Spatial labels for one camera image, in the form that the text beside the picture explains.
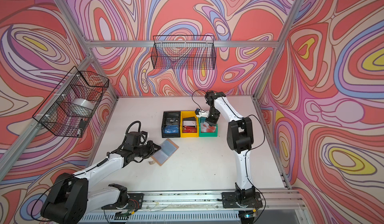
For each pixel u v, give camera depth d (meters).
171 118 1.05
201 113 0.88
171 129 0.99
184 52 0.94
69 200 0.41
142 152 0.73
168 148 0.91
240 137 0.57
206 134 0.94
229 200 0.73
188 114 1.01
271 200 0.75
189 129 0.99
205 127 0.97
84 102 0.73
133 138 0.68
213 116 0.82
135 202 0.72
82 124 0.72
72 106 0.69
